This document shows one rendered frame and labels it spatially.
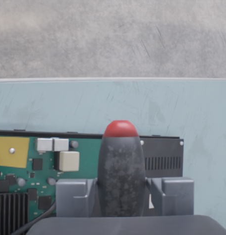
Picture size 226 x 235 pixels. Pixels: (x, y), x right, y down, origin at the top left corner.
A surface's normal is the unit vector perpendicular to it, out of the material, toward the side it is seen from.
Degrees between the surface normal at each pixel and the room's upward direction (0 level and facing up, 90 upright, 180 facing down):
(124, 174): 25
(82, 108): 0
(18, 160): 0
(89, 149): 0
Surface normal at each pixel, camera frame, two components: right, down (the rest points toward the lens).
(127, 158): 0.23, -0.15
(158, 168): 0.51, -0.03
